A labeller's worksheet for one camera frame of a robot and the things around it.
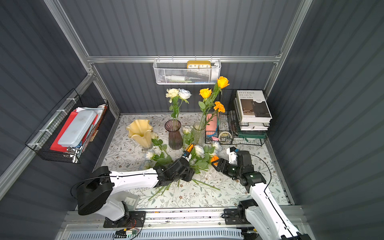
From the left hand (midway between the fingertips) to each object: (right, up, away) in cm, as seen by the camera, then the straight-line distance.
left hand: (193, 173), depth 82 cm
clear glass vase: (+3, +22, +9) cm, 24 cm away
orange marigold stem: (+13, +36, -4) cm, 39 cm away
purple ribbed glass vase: (-11, +17, +10) cm, 23 cm away
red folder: (-62, +17, -15) cm, 67 cm away
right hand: (+14, +6, -3) cm, 15 cm away
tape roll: (+23, +18, +24) cm, 37 cm away
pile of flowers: (+5, +6, +12) cm, 14 cm away
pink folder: (+11, +27, +4) cm, 30 cm away
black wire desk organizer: (+25, +22, +20) cm, 39 cm away
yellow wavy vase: (-33, +23, +9) cm, 41 cm away
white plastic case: (-54, +24, -14) cm, 61 cm away
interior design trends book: (+37, +38, +9) cm, 54 cm away
